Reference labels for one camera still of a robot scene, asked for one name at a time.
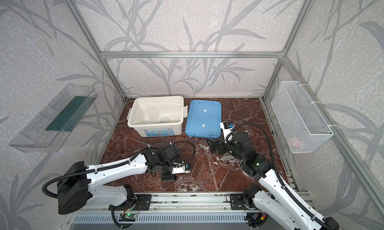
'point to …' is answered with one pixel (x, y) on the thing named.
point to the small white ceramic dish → (164, 120)
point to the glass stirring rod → (180, 178)
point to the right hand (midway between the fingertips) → (214, 132)
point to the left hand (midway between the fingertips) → (178, 169)
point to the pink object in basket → (294, 142)
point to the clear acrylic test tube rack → (226, 156)
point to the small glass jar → (146, 122)
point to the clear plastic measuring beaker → (152, 113)
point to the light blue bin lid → (203, 119)
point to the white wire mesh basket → (303, 128)
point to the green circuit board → (127, 217)
